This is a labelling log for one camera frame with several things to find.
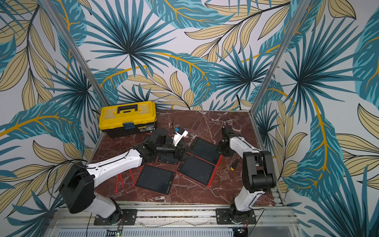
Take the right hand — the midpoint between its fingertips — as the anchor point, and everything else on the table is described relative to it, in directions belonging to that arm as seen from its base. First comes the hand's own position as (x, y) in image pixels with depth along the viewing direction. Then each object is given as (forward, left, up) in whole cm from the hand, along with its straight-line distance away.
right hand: (222, 152), depth 95 cm
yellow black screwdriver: (-10, -5, -1) cm, 11 cm away
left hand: (-10, +20, +18) cm, 29 cm away
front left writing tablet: (-15, +41, -2) cm, 44 cm away
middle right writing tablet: (-10, +17, -1) cm, 20 cm away
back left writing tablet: (-15, +33, +22) cm, 43 cm away
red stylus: (-3, +1, -2) cm, 4 cm away
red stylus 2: (-17, +9, -3) cm, 20 cm away
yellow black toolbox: (+17, +60, +15) cm, 64 cm away
